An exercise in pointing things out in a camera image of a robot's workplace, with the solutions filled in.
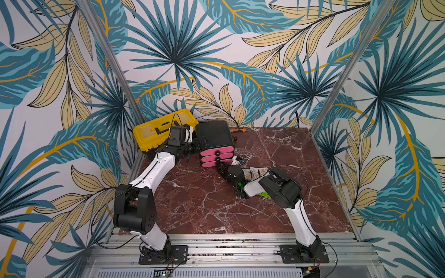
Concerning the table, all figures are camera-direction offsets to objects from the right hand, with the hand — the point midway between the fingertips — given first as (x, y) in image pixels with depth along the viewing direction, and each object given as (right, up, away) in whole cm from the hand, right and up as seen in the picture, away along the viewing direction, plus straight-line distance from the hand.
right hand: (216, 163), depth 99 cm
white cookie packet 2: (+22, -5, -1) cm, 22 cm away
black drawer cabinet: (-1, +16, -2) cm, 16 cm away
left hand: (-6, +9, -12) cm, 17 cm away
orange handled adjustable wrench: (+16, +21, +22) cm, 34 cm away
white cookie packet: (+17, -5, -1) cm, 18 cm away
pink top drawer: (+4, +7, -7) cm, 11 cm away
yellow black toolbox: (-35, +16, -6) cm, 39 cm away
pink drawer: (-2, 0, -1) cm, 2 cm away
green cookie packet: (+19, -8, -37) cm, 42 cm away
